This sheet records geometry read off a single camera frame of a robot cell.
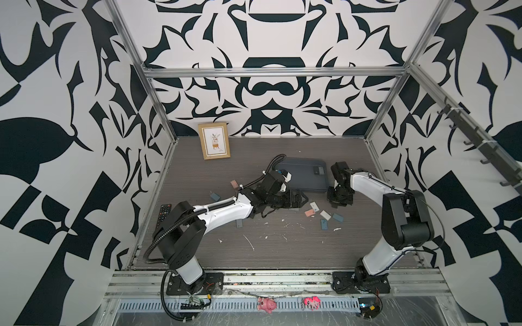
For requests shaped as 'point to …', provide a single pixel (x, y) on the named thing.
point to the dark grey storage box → (308, 175)
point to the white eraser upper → (315, 206)
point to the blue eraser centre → (324, 225)
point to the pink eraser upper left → (234, 184)
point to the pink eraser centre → (309, 212)
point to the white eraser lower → (325, 215)
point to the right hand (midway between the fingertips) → (332, 199)
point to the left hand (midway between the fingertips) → (299, 196)
